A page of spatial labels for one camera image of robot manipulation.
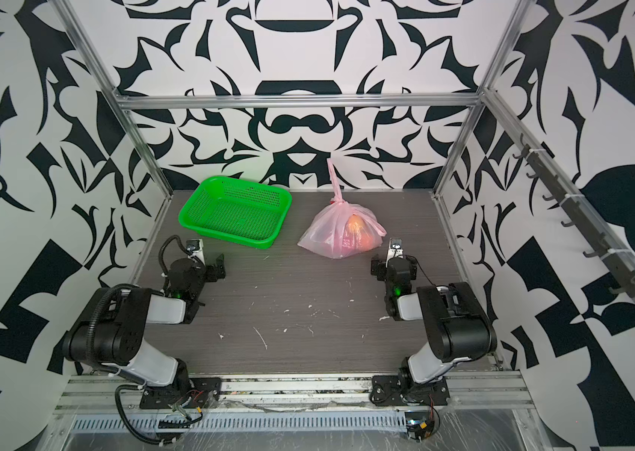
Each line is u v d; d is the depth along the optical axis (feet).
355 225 3.16
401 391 2.30
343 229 3.08
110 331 1.50
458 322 1.52
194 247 2.66
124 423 2.25
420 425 2.33
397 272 2.38
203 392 2.37
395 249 2.66
